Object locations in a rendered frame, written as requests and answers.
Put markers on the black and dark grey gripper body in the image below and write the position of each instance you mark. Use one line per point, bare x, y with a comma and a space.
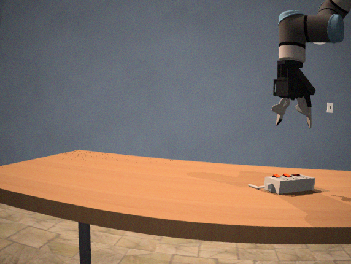
288, 87

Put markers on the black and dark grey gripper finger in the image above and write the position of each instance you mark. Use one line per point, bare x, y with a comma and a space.
280, 109
304, 105

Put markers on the beige power strip panel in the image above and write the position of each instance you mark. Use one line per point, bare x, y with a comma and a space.
288, 183

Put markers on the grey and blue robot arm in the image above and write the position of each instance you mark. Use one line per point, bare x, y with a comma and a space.
295, 29

